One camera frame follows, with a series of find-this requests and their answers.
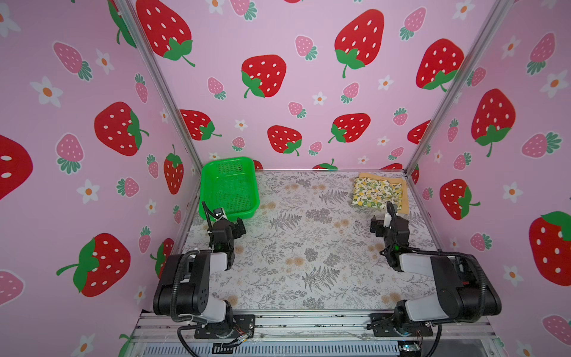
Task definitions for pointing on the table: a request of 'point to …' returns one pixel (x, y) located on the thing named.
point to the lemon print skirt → (376, 193)
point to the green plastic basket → (230, 184)
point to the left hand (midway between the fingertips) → (230, 221)
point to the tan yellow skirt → (404, 207)
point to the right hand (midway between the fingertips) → (385, 216)
